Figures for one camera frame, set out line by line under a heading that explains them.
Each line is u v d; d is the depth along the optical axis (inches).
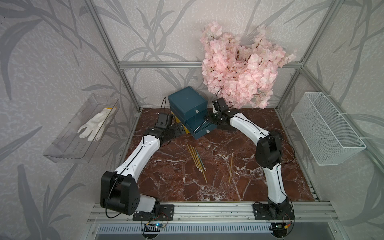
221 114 28.4
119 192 16.3
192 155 36.9
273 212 25.3
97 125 25.7
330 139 23.9
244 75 24.0
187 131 39.9
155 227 28.3
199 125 37.9
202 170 34.4
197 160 35.9
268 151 21.9
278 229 29.1
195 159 36.3
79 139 25.4
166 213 28.8
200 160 36.0
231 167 35.0
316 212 30.0
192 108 36.1
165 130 24.8
